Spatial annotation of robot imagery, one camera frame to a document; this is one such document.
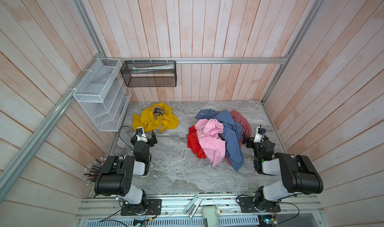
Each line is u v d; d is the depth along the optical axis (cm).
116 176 46
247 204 73
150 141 84
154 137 84
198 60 100
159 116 105
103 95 66
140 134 76
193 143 94
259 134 77
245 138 84
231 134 87
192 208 72
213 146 84
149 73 105
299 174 46
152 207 73
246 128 100
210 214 67
